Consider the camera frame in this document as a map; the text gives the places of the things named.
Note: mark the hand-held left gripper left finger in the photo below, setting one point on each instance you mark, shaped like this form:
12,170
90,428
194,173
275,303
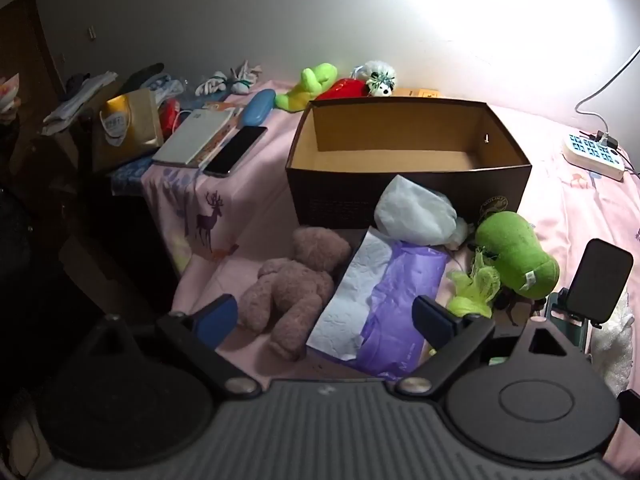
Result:
217,317

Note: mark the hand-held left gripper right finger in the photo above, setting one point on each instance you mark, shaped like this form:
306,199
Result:
425,312

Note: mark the lime green lace cloth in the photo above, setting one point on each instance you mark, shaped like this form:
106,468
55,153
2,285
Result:
475,285

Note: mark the pink teddy bear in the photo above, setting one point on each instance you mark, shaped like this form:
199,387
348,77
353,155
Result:
295,290

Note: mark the white nonwoven cloth bundle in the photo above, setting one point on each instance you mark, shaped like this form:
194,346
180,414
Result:
415,215

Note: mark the brown cardboard box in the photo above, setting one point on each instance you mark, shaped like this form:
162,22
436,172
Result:
340,200

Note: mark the white fluffy towel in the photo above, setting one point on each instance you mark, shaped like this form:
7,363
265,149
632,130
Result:
612,345

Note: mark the purple tissue pack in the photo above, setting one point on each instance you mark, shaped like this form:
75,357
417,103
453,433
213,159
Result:
395,300

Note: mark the pink printed bedsheet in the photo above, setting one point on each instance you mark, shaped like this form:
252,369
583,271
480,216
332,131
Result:
260,200

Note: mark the black smartphone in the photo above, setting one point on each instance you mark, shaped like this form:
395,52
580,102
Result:
235,152

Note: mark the blue patterned cloth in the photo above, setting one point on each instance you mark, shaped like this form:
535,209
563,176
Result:
130,175

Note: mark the dark green phone stand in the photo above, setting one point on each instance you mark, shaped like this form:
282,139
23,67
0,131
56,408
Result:
597,280

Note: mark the white notebook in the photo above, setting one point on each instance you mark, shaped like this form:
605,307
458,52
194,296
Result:
192,137

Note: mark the gold gift bag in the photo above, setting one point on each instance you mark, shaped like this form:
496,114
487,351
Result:
135,130

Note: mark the red plastic bag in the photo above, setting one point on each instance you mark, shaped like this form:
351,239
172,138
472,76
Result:
170,112

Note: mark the blue glasses case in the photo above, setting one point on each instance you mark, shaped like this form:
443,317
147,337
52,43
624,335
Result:
257,107

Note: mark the yellow cardboard packet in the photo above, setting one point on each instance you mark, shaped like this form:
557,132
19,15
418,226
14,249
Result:
417,92

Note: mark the white power strip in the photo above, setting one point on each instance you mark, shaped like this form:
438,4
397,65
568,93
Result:
590,157

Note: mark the red plush toy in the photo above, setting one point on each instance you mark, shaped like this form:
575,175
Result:
342,89

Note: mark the blue white patterned packet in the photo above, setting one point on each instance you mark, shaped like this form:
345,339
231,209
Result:
162,84

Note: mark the white panda plush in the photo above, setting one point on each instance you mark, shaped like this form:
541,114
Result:
377,72

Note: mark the lime green plush toy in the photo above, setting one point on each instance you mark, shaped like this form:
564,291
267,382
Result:
310,85

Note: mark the black charger plug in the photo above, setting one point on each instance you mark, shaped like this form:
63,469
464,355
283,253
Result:
607,141

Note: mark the dark shoe insole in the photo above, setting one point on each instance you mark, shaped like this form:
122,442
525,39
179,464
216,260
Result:
145,72

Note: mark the white cloth pile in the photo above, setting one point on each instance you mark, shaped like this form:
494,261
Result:
82,95

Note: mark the wooden door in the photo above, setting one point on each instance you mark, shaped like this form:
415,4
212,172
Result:
20,45

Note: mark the white wall hook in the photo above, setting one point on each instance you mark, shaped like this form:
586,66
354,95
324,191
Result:
91,32

